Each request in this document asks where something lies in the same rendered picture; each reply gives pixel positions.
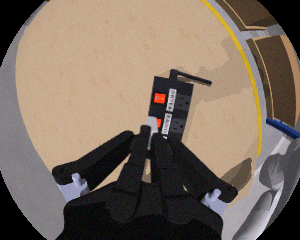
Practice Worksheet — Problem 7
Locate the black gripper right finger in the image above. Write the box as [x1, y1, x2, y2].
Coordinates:
[148, 117, 238, 228]

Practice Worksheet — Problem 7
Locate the black power strip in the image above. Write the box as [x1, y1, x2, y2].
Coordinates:
[148, 69, 212, 141]

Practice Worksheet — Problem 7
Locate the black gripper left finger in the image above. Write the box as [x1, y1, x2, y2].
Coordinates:
[52, 116, 152, 225]

